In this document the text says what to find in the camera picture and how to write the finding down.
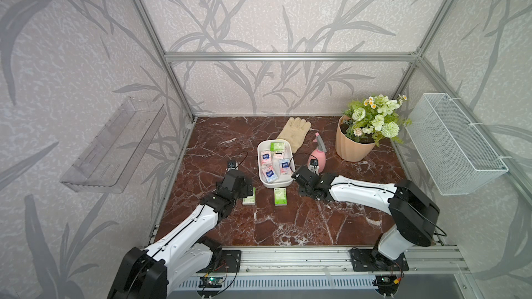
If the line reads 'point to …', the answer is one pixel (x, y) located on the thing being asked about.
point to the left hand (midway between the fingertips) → (240, 181)
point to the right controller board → (387, 283)
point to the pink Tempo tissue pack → (266, 158)
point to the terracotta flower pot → (349, 149)
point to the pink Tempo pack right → (285, 167)
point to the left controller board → (210, 282)
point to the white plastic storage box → (276, 160)
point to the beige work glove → (294, 131)
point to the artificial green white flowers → (375, 118)
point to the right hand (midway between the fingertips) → (303, 186)
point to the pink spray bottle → (319, 153)
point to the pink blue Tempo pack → (269, 174)
